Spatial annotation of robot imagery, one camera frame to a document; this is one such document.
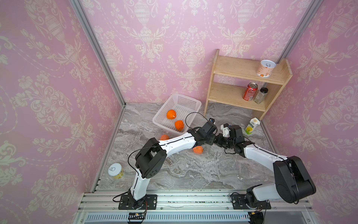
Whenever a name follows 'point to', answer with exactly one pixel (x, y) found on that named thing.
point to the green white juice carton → (251, 126)
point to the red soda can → (250, 91)
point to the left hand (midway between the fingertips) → (211, 137)
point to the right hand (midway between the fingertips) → (211, 138)
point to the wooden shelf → (232, 94)
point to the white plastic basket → (186, 108)
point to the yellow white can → (115, 170)
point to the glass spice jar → (260, 97)
